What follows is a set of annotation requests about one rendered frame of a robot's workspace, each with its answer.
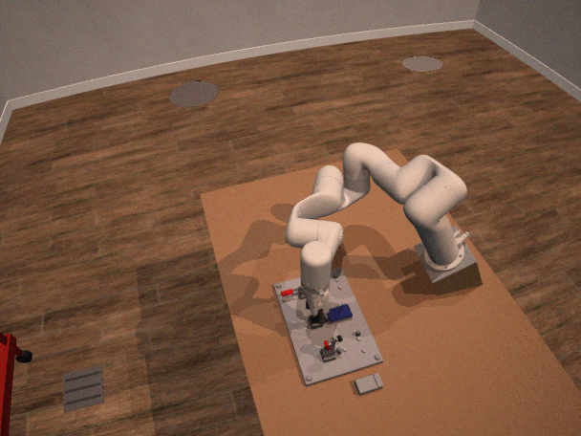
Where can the black toggle clamp with red handle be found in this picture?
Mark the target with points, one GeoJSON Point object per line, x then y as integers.
{"type": "Point", "coordinates": [329, 350]}

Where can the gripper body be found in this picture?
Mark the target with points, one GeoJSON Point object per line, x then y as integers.
{"type": "Point", "coordinates": [317, 302]}

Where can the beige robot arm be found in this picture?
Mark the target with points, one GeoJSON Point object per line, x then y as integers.
{"type": "Point", "coordinates": [435, 188]}

